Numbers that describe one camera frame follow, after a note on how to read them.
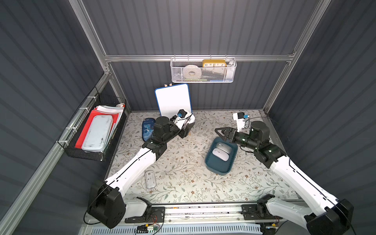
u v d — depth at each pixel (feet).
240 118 2.10
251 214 2.37
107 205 1.50
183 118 2.00
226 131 2.03
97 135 2.19
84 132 2.23
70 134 2.04
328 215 1.23
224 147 3.19
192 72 2.77
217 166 2.92
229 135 2.03
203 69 2.93
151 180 2.71
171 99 2.86
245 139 1.98
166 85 2.84
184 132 2.19
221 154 3.07
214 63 2.85
